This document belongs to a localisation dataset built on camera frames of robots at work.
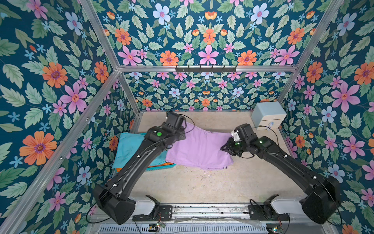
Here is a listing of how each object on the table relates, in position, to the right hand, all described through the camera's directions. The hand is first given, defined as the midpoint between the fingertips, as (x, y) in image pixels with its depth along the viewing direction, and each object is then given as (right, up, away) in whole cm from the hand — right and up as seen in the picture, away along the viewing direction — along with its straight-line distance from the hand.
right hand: (221, 147), depth 78 cm
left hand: (-21, +9, -3) cm, 23 cm away
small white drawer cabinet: (+35, +19, +20) cm, 44 cm away
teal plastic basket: (-39, -13, +6) cm, 41 cm away
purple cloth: (-11, -1, 0) cm, 11 cm away
